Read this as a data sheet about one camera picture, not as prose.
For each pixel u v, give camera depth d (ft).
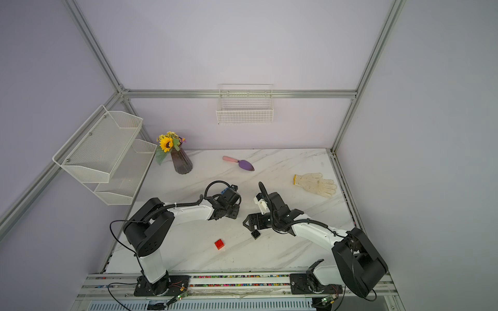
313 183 3.45
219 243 2.74
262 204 2.59
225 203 2.41
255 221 2.45
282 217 2.16
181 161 3.33
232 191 2.46
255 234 2.80
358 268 1.39
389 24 2.34
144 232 1.57
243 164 3.72
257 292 2.40
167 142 2.97
